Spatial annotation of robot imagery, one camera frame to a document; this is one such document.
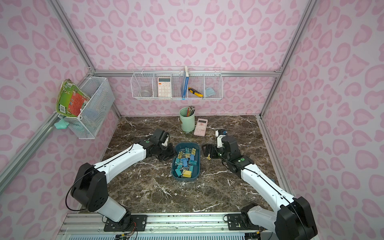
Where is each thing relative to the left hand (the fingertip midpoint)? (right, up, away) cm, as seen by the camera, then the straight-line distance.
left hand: (177, 151), depth 86 cm
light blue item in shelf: (+20, +38, +14) cm, 45 cm away
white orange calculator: (-9, +39, +7) cm, 40 cm away
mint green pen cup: (+5, +20, +15) cm, 25 cm away
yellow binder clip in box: (+5, -14, +2) cm, 15 cm away
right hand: (+17, +3, -5) cm, 18 cm away
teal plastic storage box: (+10, -14, +2) cm, 17 cm away
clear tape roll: (-22, +35, +11) cm, 43 cm away
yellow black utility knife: (+10, +36, +11) cm, 39 cm away
